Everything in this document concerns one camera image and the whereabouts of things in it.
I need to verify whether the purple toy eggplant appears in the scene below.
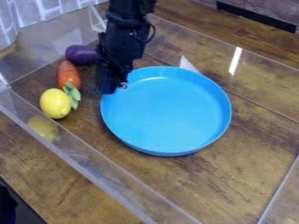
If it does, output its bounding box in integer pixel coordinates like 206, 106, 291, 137
66, 45, 98, 65

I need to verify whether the blue round plastic tray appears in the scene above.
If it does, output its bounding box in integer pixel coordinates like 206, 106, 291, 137
100, 66, 232, 157

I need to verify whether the orange toy carrot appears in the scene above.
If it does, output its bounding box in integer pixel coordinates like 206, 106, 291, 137
56, 60, 82, 110

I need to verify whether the yellow toy lemon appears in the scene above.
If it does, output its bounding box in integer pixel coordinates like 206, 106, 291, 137
40, 88, 71, 119

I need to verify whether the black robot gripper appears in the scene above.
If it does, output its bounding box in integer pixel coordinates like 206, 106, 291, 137
96, 0, 158, 95

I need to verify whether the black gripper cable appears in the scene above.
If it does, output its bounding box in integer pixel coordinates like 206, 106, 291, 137
134, 17, 156, 45

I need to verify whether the clear acrylic enclosure wall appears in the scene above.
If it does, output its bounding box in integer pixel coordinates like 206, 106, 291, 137
0, 0, 299, 224

